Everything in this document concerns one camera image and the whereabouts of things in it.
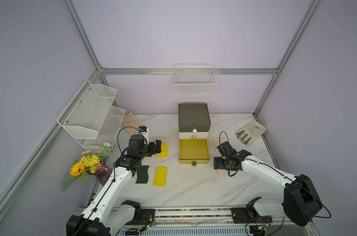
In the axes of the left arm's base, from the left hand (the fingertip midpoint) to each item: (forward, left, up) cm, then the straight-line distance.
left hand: (152, 144), depth 81 cm
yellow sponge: (+4, -4, -19) cm, 19 cm away
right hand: (-7, -41, -14) cm, 44 cm away
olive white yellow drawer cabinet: (+13, -24, +2) cm, 27 cm away
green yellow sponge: (-12, +7, -16) cm, 21 cm away
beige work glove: (+31, +24, -18) cm, 43 cm away
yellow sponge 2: (-12, -4, -17) cm, 21 cm away
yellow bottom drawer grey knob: (-4, -24, -16) cm, 29 cm away
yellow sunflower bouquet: (-15, +26, +7) cm, 31 cm away
